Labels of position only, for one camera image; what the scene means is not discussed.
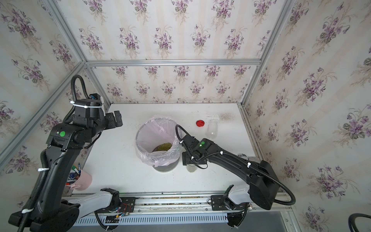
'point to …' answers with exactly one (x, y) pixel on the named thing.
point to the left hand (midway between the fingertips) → (110, 117)
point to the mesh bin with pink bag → (157, 143)
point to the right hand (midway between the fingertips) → (192, 161)
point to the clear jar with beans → (191, 167)
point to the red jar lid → (200, 123)
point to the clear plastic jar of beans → (212, 129)
